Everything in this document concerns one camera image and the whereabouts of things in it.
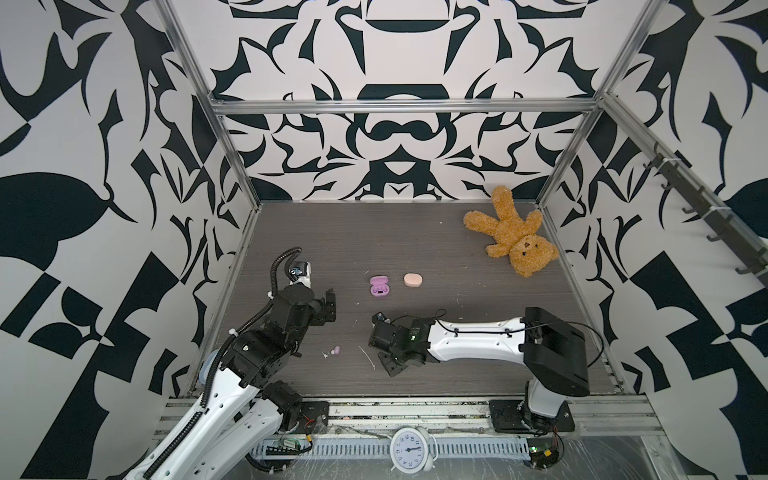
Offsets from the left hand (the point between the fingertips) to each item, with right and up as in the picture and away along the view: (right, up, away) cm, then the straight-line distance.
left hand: (312, 286), depth 72 cm
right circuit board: (+54, -39, -1) cm, 67 cm away
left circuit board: (-5, -36, -3) cm, 37 cm away
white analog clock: (+24, -36, -4) cm, 43 cm away
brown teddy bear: (+63, +6, +24) cm, 68 cm away
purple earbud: (+4, -20, +12) cm, 24 cm away
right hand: (+18, -22, +9) cm, 30 cm away
